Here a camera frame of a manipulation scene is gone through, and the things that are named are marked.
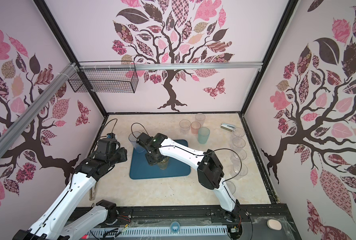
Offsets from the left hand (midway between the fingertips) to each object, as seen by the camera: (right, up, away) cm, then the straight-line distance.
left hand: (123, 153), depth 78 cm
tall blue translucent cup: (0, +8, +15) cm, 16 cm away
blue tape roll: (+28, -34, -7) cm, 45 cm away
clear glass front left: (+65, -11, +10) cm, 67 cm away
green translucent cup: (+46, +9, +22) cm, 51 cm away
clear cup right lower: (+70, -4, +17) cm, 72 cm away
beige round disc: (+76, -33, -7) cm, 83 cm away
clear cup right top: (+72, +11, +27) cm, 78 cm away
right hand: (+15, -4, +5) cm, 17 cm away
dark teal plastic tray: (+4, -13, +17) cm, 22 cm away
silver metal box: (+67, +14, +32) cm, 76 cm away
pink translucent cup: (+41, +15, +29) cm, 52 cm away
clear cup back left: (+33, +15, +29) cm, 47 cm away
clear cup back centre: (+45, +21, +31) cm, 59 cm away
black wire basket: (-18, +47, +17) cm, 53 cm away
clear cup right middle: (+69, +3, +20) cm, 72 cm away
